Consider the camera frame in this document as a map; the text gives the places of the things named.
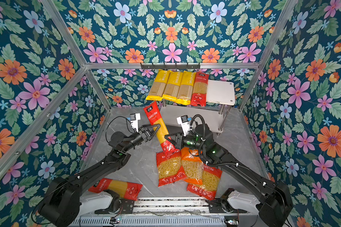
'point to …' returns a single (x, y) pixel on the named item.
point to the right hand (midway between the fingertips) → (168, 133)
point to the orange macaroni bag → (192, 167)
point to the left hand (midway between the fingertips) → (159, 126)
